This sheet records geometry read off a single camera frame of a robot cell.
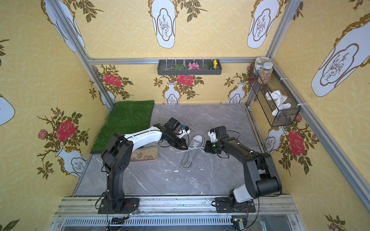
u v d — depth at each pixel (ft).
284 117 2.56
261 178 1.44
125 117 3.70
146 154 2.96
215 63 2.87
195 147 2.96
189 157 2.86
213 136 2.81
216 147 2.53
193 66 2.88
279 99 2.30
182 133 2.66
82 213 2.40
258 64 2.82
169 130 2.56
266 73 2.62
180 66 2.88
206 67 2.99
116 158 1.67
